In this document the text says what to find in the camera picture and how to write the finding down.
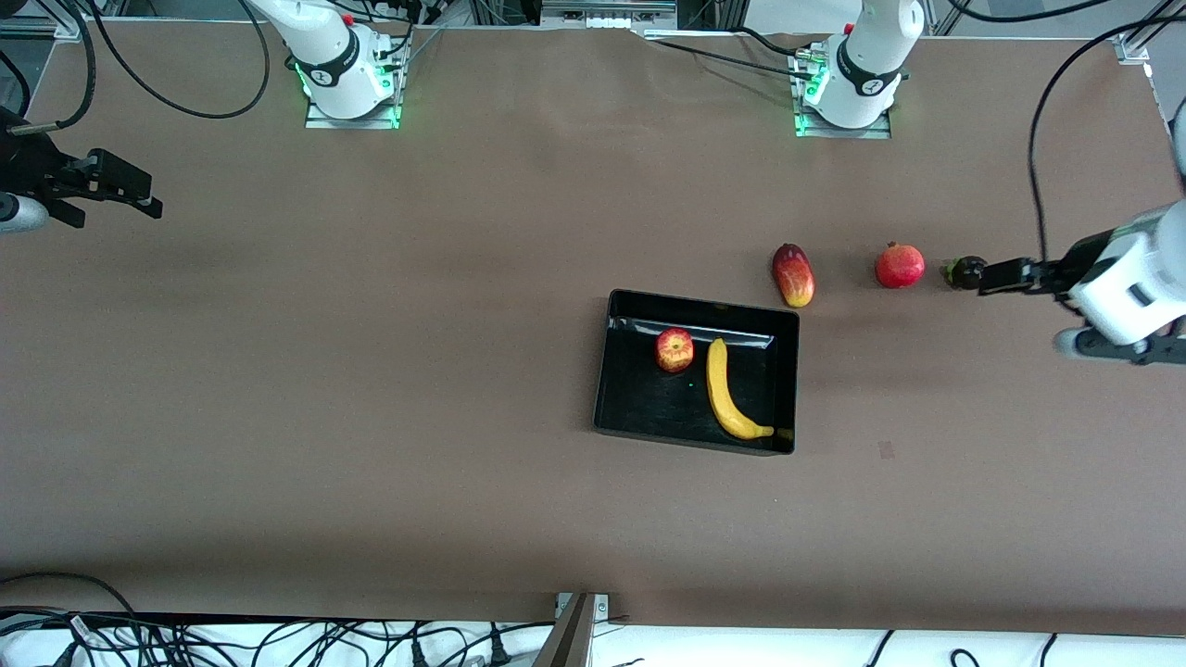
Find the aluminium frame corner profile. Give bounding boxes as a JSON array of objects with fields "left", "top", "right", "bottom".
[
  {"left": 0, "top": 0, "right": 89, "bottom": 44},
  {"left": 1115, "top": 0, "right": 1186, "bottom": 66}
]

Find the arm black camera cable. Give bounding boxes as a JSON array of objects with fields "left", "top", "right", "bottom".
[
  {"left": 945, "top": 0, "right": 1186, "bottom": 270},
  {"left": 0, "top": 0, "right": 271, "bottom": 135}
]

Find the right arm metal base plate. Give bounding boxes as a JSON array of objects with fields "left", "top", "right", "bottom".
[{"left": 304, "top": 93, "right": 403, "bottom": 131}]

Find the dark purple mangosteen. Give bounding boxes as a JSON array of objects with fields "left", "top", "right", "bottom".
[{"left": 941, "top": 255, "right": 986, "bottom": 292}]

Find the white power strip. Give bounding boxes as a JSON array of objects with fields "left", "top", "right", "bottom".
[{"left": 540, "top": 0, "right": 678, "bottom": 31}]

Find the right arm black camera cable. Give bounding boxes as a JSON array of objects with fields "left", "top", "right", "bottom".
[{"left": 0, "top": 0, "right": 271, "bottom": 135}]

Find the red yellow mango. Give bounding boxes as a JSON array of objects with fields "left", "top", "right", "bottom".
[{"left": 772, "top": 243, "right": 816, "bottom": 309}]

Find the grey metal post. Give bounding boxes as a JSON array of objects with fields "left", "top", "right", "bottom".
[{"left": 534, "top": 593, "right": 597, "bottom": 667}]

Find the red yellow apple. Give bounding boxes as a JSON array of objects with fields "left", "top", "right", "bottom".
[{"left": 655, "top": 327, "right": 696, "bottom": 374}]

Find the long black base cable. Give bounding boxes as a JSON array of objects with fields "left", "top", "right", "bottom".
[{"left": 649, "top": 40, "right": 805, "bottom": 80}]

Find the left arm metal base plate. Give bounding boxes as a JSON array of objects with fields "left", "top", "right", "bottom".
[{"left": 793, "top": 102, "right": 892, "bottom": 140}]

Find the black arched floor cable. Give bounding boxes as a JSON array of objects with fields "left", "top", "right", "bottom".
[{"left": 0, "top": 572, "right": 140, "bottom": 617}]

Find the black plastic box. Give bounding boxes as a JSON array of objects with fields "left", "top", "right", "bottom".
[{"left": 592, "top": 289, "right": 801, "bottom": 457}]

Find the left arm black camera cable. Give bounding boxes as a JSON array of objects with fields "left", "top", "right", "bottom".
[{"left": 945, "top": 0, "right": 1186, "bottom": 270}]

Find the red pomegranate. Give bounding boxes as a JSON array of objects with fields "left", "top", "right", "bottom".
[{"left": 875, "top": 241, "right": 927, "bottom": 290}]

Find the yellow banana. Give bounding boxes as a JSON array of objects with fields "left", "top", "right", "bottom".
[{"left": 706, "top": 337, "right": 776, "bottom": 441}]

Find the short black base cable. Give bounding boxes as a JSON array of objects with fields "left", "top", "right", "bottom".
[{"left": 732, "top": 26, "right": 802, "bottom": 57}]

